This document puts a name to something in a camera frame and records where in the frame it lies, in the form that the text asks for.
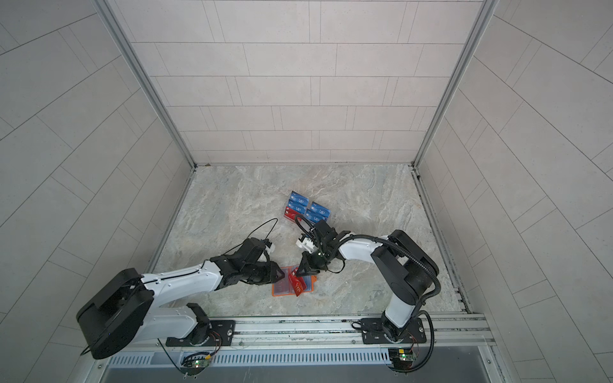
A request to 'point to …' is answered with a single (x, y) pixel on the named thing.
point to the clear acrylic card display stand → (300, 205)
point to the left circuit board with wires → (195, 364)
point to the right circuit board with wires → (402, 358)
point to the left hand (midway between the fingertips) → (288, 276)
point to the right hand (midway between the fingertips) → (297, 276)
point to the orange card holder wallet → (310, 281)
